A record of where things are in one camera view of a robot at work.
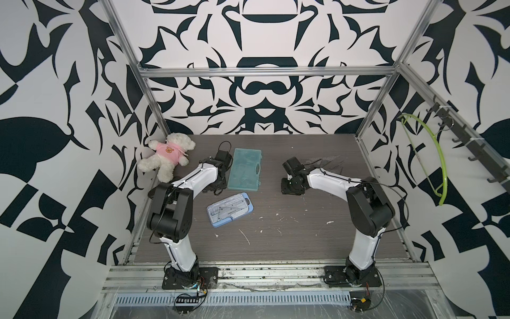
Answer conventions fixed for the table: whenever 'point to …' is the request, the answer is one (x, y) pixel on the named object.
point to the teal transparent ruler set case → (245, 169)
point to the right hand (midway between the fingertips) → (283, 187)
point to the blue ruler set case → (228, 209)
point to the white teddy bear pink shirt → (168, 153)
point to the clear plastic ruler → (333, 163)
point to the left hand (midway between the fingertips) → (212, 183)
